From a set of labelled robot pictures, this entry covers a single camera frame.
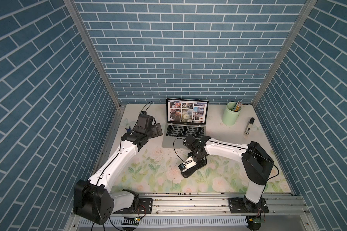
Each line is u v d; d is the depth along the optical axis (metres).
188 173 0.83
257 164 0.48
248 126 1.05
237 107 0.99
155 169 0.87
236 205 0.74
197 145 0.63
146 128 0.62
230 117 1.02
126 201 0.61
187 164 0.74
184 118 1.05
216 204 0.76
